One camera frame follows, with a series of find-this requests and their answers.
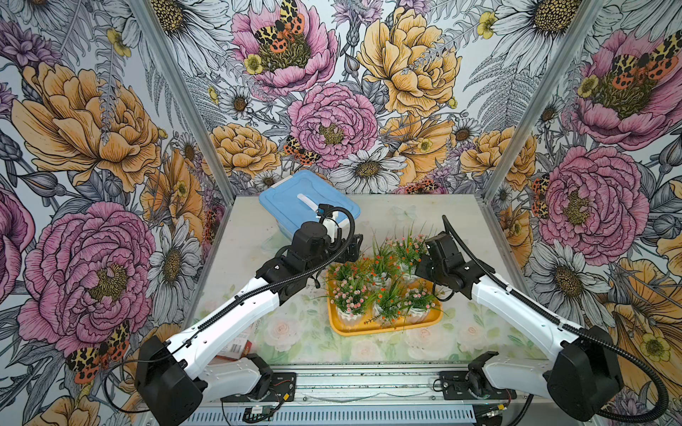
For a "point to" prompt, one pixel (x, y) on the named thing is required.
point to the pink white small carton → (237, 349)
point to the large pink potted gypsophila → (346, 290)
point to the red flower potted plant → (351, 272)
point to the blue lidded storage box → (296, 198)
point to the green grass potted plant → (407, 249)
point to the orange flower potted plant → (387, 304)
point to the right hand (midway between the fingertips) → (419, 272)
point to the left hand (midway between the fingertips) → (346, 242)
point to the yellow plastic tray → (369, 323)
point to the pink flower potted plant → (418, 303)
